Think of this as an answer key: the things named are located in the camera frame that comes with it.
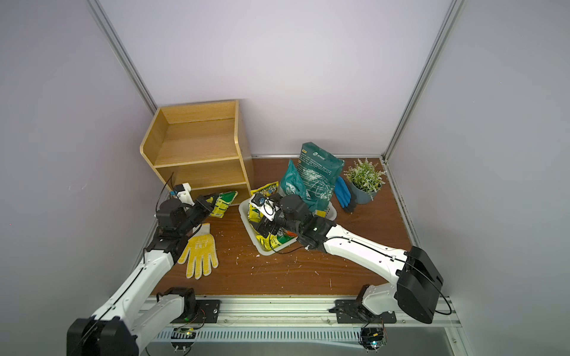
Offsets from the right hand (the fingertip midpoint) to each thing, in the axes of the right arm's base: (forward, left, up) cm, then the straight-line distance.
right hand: (260, 203), depth 72 cm
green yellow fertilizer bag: (+17, -20, -2) cm, 26 cm away
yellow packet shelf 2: (+6, +6, -17) cm, 19 cm away
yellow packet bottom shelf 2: (+5, +16, -8) cm, 19 cm away
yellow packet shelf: (+13, +1, -11) cm, 17 cm away
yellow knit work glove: (-7, +27, -24) cm, 37 cm away
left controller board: (-34, +25, -27) cm, 50 cm away
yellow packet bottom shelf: (-6, -3, -17) cm, 18 cm away
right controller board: (-34, -36, -25) cm, 56 cm away
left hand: (+6, +15, -2) cm, 17 cm away
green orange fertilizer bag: (+8, -11, +1) cm, 13 cm away
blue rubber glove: (+21, -33, -21) cm, 44 cm away
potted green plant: (+19, -40, -9) cm, 46 cm away
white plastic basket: (+8, -25, -16) cm, 31 cm away
